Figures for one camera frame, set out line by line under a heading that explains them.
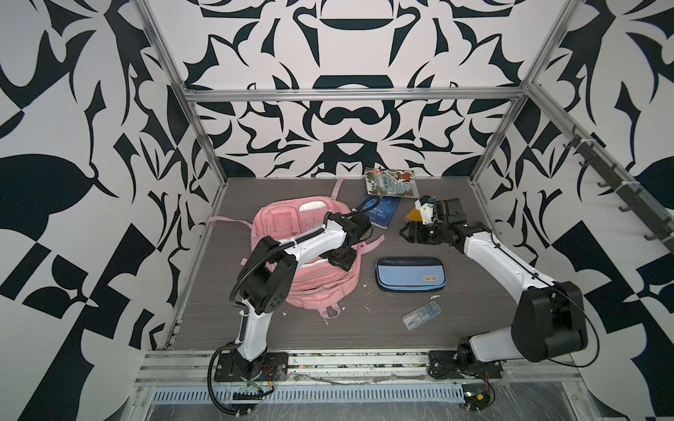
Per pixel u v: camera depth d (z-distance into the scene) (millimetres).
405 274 894
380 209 1081
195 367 759
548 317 426
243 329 567
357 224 673
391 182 1177
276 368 741
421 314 830
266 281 496
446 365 739
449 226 666
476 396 714
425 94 1824
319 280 865
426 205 793
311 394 649
